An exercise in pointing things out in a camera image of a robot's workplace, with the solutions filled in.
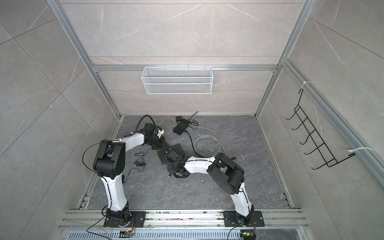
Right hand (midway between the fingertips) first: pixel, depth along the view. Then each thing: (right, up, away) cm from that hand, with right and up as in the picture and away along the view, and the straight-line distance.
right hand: (172, 164), depth 93 cm
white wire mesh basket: (+3, +56, +7) cm, 56 cm away
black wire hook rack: (+71, +14, -29) cm, 78 cm away
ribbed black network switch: (+3, +22, +15) cm, 27 cm away
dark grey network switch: (+4, +10, -22) cm, 24 cm away
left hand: (-3, +12, +6) cm, 14 cm away
